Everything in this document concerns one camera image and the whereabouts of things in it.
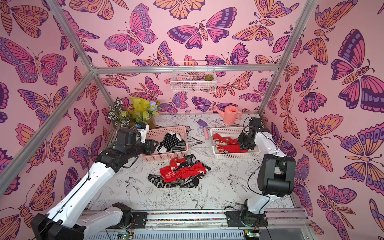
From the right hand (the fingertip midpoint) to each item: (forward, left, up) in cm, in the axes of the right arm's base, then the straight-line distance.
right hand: (242, 142), depth 92 cm
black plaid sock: (-9, +32, -7) cm, 34 cm away
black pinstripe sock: (+6, +47, -7) cm, 48 cm away
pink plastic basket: (+10, +55, -5) cm, 57 cm away
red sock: (+4, +13, -4) cm, 15 cm away
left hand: (-10, +48, +14) cm, 51 cm away
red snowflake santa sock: (-1, +6, -7) cm, 9 cm away
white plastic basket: (+13, +2, -7) cm, 15 cm away
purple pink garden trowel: (+22, +23, -8) cm, 33 cm away
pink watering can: (+23, +5, +1) cm, 24 cm away
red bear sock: (-13, +40, -3) cm, 43 cm away
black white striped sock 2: (-23, +49, -6) cm, 55 cm away
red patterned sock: (-20, +43, -6) cm, 48 cm away
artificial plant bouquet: (+13, +63, +13) cm, 65 cm away
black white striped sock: (+1, +39, -8) cm, 39 cm away
